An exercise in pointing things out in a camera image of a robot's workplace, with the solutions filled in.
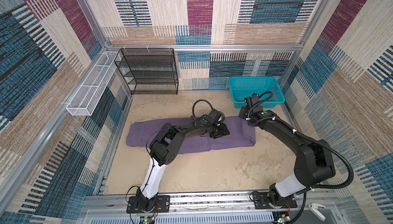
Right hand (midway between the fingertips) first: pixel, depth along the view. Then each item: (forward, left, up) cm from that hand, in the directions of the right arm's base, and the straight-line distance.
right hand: (244, 113), depth 90 cm
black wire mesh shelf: (+37, +61, +4) cm, 71 cm away
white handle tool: (-46, -24, -11) cm, 53 cm away
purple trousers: (-10, +3, -4) cm, 11 cm away
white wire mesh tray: (-6, +79, +21) cm, 82 cm away
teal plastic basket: (+35, -7, -14) cm, 38 cm away
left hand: (-7, +9, -9) cm, 15 cm away
